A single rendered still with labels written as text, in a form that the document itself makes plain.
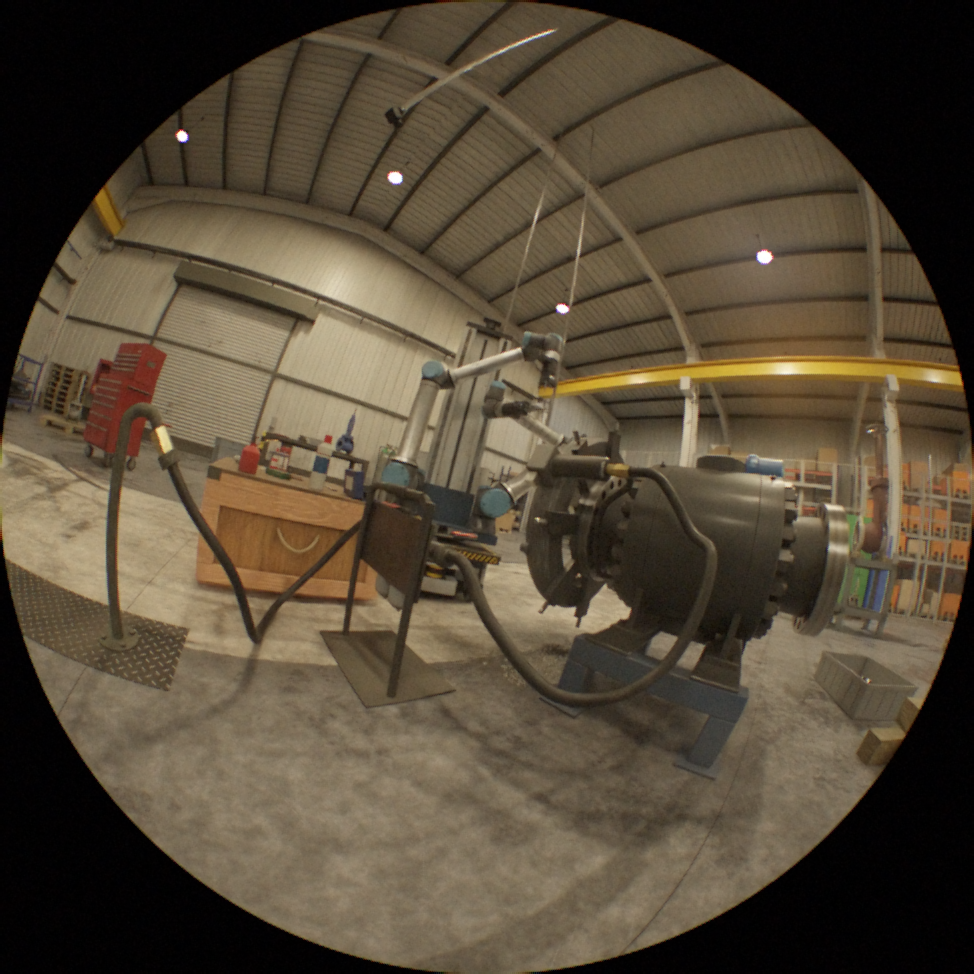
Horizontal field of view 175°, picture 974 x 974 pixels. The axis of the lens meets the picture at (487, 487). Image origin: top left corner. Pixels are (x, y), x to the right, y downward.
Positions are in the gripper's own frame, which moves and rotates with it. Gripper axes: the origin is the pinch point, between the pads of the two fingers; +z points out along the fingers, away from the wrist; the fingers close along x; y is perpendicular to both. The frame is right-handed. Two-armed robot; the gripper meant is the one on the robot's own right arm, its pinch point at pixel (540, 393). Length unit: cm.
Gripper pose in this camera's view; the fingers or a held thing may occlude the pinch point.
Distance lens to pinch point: 167.2
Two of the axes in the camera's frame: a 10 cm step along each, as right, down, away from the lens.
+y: 7.0, 2.1, 6.8
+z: -2.3, 9.7, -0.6
